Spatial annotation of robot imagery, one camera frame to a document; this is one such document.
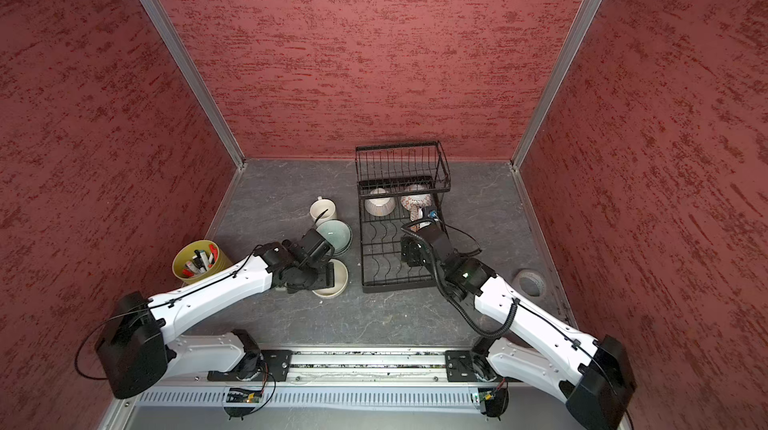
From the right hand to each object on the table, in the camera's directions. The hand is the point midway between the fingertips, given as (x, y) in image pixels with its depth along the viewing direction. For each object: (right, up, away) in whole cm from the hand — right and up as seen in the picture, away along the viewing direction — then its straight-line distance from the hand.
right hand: (411, 245), depth 78 cm
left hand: (-25, -12, +3) cm, 28 cm away
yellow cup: (-62, -2, +1) cm, 62 cm away
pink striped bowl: (-9, +9, +22) cm, 25 cm away
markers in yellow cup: (-60, -6, +4) cm, 61 cm away
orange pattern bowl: (+3, +7, +22) cm, 23 cm away
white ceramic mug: (-29, +8, +18) cm, 35 cm away
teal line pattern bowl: (-23, +1, +14) cm, 27 cm away
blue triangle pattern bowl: (+4, +11, +22) cm, 25 cm away
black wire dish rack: (-4, +17, +34) cm, 39 cm away
